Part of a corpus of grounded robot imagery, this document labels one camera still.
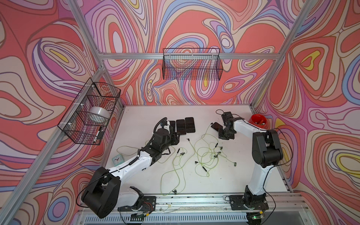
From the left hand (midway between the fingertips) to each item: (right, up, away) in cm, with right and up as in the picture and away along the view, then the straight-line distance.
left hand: (179, 134), depth 83 cm
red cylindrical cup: (+55, +8, +12) cm, 57 cm away
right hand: (+31, -6, +14) cm, 34 cm away
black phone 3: (+8, +4, +24) cm, 25 cm away
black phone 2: (+1, +3, +24) cm, 24 cm away
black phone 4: (+28, +4, +21) cm, 35 cm away
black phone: (-5, +5, +20) cm, 21 cm away
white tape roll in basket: (-42, +12, -12) cm, 45 cm away
